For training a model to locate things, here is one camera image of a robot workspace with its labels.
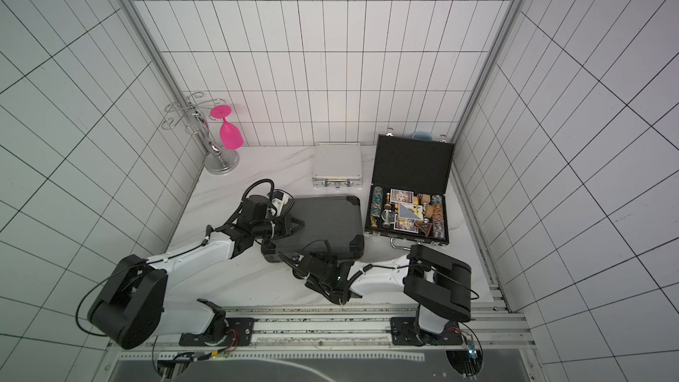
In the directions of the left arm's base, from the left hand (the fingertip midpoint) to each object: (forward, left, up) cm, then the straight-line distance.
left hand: (300, 232), depth 85 cm
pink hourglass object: (+35, +30, +10) cm, 48 cm away
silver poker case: (+32, -11, -3) cm, 34 cm away
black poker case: (+16, -39, -3) cm, 42 cm away
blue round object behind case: (+46, -49, +1) cm, 67 cm away
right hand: (-6, -5, -6) cm, 10 cm away
